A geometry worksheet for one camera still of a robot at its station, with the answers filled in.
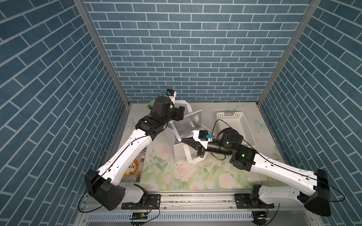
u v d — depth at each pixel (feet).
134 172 2.75
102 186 1.23
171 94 2.02
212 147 1.73
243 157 1.65
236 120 3.56
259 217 2.30
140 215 2.36
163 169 2.78
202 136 1.54
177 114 2.13
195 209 2.40
